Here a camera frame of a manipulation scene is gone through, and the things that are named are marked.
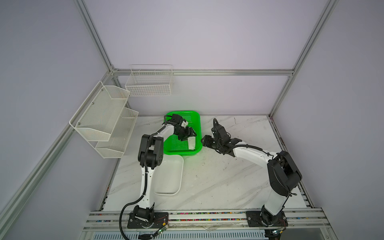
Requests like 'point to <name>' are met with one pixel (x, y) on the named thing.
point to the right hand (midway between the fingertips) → (202, 140)
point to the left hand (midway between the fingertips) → (192, 136)
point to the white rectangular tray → (168, 176)
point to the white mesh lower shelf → (115, 147)
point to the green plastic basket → (174, 146)
